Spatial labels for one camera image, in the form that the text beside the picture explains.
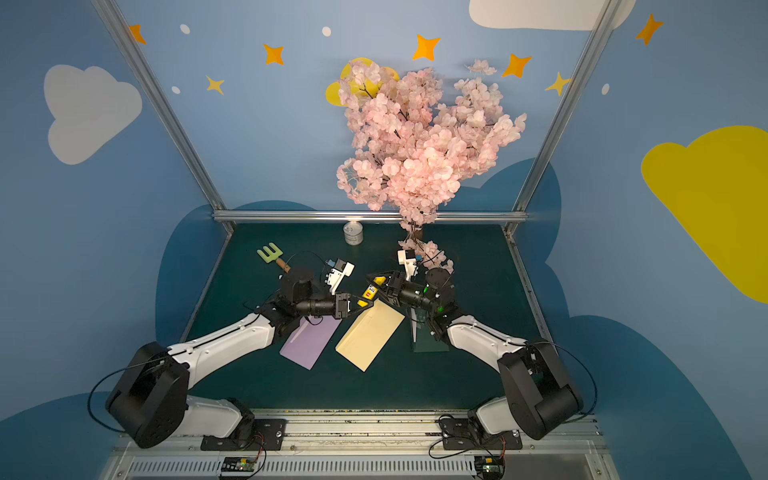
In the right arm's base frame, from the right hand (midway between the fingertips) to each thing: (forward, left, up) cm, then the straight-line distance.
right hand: (371, 279), depth 75 cm
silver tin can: (+35, +12, -21) cm, 43 cm away
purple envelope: (-9, +19, -21) cm, 29 cm away
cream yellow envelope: (-3, +1, -26) cm, 26 cm away
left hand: (-4, -1, -3) cm, 5 cm away
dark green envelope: (-4, -16, -25) cm, 30 cm away
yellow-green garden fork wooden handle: (+25, +41, -24) cm, 54 cm away
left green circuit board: (-39, +30, -26) cm, 56 cm away
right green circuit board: (-36, -32, -28) cm, 55 cm away
